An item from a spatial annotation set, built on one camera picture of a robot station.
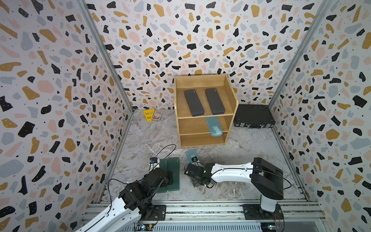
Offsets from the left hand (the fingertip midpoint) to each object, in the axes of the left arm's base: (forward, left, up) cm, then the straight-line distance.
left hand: (168, 174), depth 78 cm
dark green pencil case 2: (+10, -1, -11) cm, 15 cm away
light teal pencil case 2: (+26, -27, +9) cm, 38 cm away
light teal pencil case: (+17, -12, -10) cm, 23 cm away
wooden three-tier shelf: (+24, -14, +6) cm, 29 cm away
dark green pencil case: (+9, +5, -9) cm, 13 cm away
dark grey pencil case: (+30, -15, +23) cm, 40 cm away
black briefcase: (+50, -64, -9) cm, 82 cm away
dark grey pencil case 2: (+33, -27, +21) cm, 47 cm away
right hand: (0, -16, -10) cm, 19 cm away
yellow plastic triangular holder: (+52, +22, -8) cm, 57 cm away
